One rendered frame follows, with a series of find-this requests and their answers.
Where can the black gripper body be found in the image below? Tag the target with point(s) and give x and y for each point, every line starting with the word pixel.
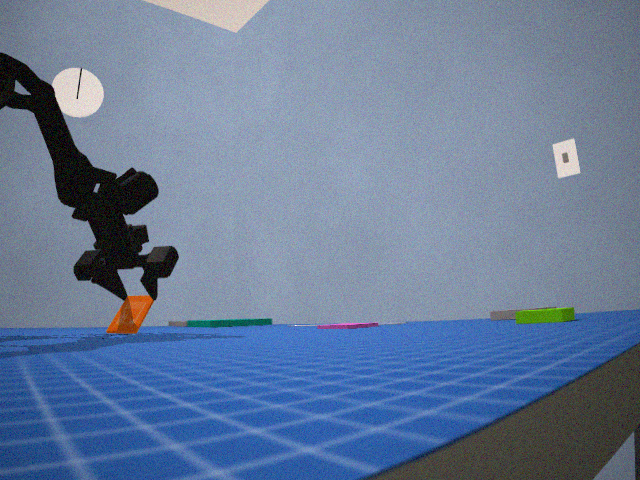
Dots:
pixel 120 252

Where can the orange plate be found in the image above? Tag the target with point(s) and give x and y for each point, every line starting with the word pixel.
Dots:
pixel 131 315

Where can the dark blue work mat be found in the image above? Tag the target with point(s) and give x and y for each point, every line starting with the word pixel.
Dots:
pixel 325 404

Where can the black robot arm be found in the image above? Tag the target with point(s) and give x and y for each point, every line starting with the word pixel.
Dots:
pixel 75 177

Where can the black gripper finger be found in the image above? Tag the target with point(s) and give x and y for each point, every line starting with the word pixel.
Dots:
pixel 150 285
pixel 112 283

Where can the small pink square block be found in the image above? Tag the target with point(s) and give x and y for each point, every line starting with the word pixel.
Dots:
pixel 351 326

